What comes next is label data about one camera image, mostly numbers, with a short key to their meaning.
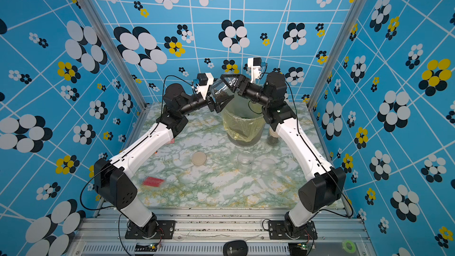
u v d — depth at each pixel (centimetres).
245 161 93
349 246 70
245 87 57
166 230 74
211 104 60
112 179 42
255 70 60
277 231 72
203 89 58
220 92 61
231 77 60
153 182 87
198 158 96
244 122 77
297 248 70
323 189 49
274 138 98
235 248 68
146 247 72
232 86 57
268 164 93
